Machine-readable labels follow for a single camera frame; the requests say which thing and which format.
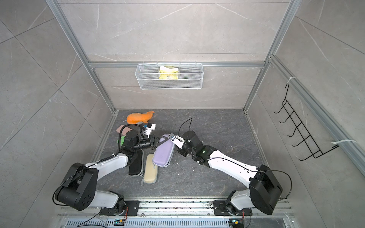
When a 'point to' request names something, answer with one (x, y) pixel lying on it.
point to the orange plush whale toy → (134, 118)
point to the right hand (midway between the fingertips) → (179, 140)
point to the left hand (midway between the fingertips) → (169, 139)
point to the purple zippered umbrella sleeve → (163, 153)
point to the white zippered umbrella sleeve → (150, 169)
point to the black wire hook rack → (315, 150)
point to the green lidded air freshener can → (121, 140)
